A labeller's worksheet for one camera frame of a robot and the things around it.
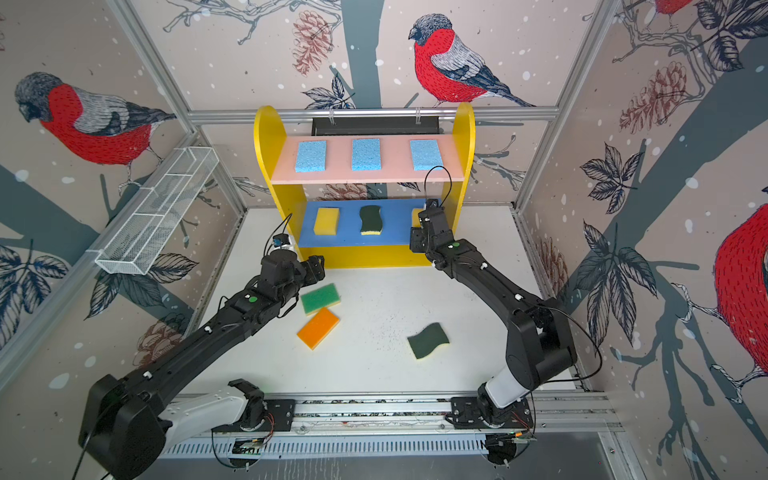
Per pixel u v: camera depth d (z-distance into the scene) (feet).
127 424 1.23
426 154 2.51
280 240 2.31
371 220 3.14
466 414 2.39
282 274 1.98
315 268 2.40
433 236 2.14
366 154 2.51
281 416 2.40
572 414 2.47
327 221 3.14
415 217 2.90
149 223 2.49
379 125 3.10
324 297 3.03
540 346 1.44
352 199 4.01
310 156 2.50
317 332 2.85
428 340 2.75
